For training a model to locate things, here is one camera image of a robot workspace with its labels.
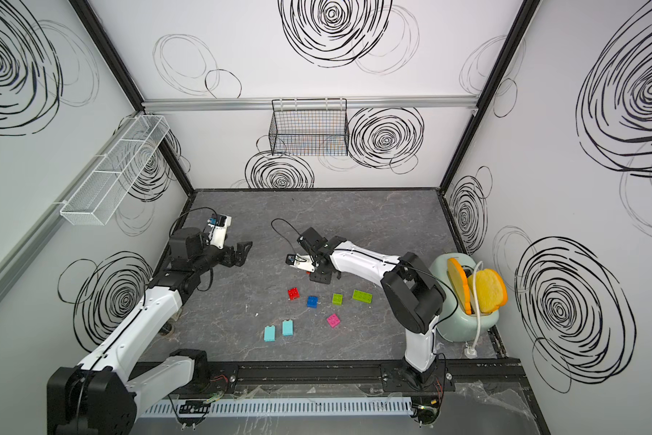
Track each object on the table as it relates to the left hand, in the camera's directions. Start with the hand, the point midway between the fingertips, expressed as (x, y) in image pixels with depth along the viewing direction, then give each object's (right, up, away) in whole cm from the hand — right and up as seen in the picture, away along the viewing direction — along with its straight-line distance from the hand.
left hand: (236, 238), depth 82 cm
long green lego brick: (+40, -20, +7) cm, 45 cm away
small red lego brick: (+17, -19, +7) cm, 26 cm away
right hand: (+26, -10, +9) cm, 29 cm away
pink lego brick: (+30, -26, +1) cm, 39 cm away
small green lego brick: (+31, -20, +5) cm, 37 cm away
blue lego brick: (+23, -21, +5) cm, 31 cm away
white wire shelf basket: (-34, +11, -11) cm, 38 cm away
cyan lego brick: (+10, -29, -1) cm, 31 cm away
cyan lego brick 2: (+15, -28, +1) cm, 32 cm away
